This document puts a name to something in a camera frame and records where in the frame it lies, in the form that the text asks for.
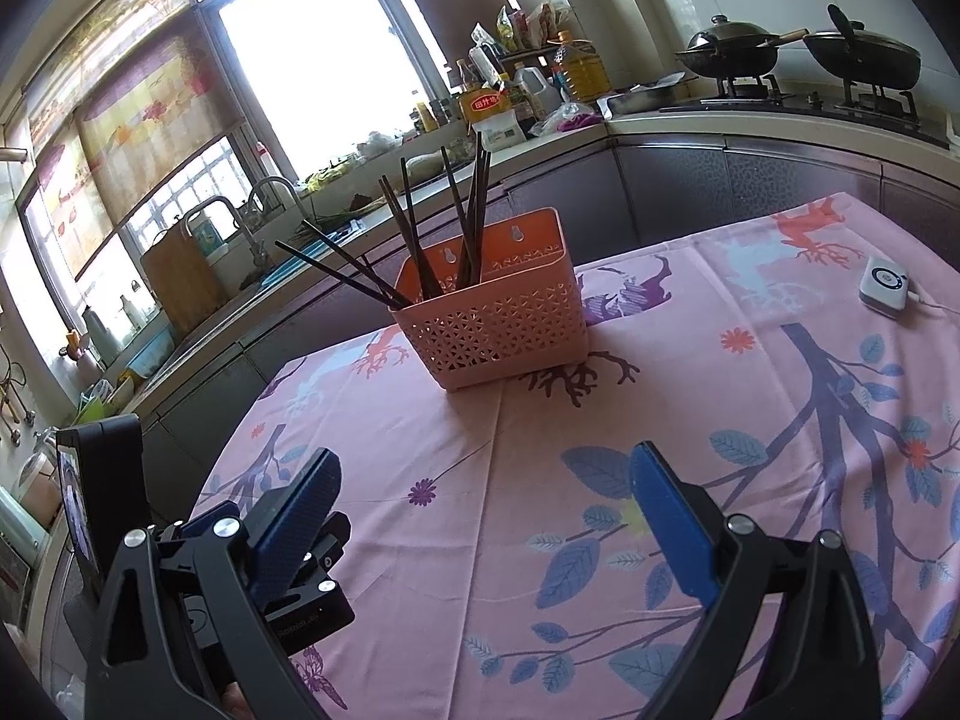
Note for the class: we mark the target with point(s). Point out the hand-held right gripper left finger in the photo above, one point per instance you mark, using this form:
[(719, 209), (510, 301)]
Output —
[(300, 525)]

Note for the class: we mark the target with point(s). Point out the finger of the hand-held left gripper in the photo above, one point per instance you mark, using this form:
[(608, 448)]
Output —
[(217, 516), (330, 540)]

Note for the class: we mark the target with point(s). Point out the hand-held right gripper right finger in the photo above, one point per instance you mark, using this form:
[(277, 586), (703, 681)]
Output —
[(671, 525)]

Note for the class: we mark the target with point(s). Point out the pink perforated plastic basket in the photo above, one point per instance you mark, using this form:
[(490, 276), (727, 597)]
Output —
[(495, 330)]

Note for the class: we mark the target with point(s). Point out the green plastic container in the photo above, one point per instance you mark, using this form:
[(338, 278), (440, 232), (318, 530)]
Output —
[(97, 406)]

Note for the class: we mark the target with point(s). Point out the grey thermos jug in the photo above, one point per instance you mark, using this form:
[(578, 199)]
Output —
[(100, 337)]

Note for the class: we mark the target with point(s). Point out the pink floral tablecloth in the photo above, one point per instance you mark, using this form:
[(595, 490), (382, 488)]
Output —
[(487, 480)]

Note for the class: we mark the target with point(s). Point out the wooden cutting board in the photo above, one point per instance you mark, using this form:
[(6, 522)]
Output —
[(182, 281)]

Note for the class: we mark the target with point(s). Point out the white teal detergent bottle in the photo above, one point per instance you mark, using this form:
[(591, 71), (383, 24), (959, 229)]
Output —
[(206, 236)]

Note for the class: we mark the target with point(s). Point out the narrow printed roller blind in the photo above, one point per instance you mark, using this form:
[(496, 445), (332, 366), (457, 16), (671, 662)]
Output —
[(67, 195)]

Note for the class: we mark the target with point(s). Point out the square steel faucet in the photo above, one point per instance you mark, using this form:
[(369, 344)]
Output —
[(217, 202)]

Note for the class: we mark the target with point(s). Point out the small white round-button device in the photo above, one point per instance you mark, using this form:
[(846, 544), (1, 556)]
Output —
[(883, 281)]

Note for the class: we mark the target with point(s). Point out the curved steel faucet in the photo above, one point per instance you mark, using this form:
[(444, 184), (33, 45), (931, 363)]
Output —
[(277, 181)]

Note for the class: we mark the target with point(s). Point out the kitchen counter with cabinets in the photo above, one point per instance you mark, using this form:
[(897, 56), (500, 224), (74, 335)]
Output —
[(675, 180)]

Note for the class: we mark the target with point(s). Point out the white bottle with red cap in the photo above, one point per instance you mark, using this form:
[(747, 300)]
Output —
[(265, 161)]

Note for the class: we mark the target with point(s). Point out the wide printed roller blind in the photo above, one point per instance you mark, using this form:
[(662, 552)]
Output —
[(157, 120)]

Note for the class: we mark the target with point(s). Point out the white ceramic dish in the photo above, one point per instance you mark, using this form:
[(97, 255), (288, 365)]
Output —
[(421, 163)]

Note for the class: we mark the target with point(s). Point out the white teapot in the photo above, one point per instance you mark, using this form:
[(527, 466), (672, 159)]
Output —
[(375, 145)]

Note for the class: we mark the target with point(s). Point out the pink plastic bag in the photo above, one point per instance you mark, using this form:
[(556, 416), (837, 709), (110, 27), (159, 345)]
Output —
[(562, 120)]

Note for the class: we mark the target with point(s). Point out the metal tray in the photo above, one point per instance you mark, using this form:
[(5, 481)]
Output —
[(637, 99)]

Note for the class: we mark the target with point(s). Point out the white food package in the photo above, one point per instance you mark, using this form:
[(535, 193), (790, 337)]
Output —
[(501, 131)]

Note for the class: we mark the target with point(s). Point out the black gas stove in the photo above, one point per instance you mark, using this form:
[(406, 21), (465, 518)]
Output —
[(787, 106)]

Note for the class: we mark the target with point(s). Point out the white plastic jug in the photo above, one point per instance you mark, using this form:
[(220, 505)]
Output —
[(534, 94)]

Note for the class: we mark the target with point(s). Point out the yellow cooking oil bottle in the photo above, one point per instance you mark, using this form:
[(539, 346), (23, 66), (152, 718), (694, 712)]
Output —
[(581, 75)]

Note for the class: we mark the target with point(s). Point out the orange box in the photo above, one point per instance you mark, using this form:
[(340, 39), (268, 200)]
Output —
[(482, 103)]

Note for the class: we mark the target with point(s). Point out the pile of snack packets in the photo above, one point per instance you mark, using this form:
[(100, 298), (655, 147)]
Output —
[(525, 26)]

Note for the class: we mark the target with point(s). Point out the dark brown board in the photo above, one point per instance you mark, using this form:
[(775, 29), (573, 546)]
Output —
[(450, 15)]

